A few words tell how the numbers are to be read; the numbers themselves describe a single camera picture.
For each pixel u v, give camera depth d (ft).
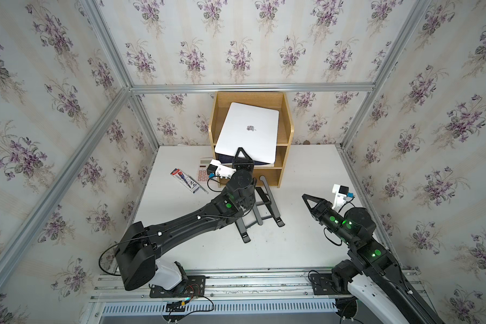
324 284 2.40
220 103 3.02
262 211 3.04
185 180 3.36
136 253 1.30
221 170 2.05
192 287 2.36
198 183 3.32
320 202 2.08
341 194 2.08
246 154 2.16
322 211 1.95
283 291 2.39
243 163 1.95
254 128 2.50
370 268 1.68
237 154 2.16
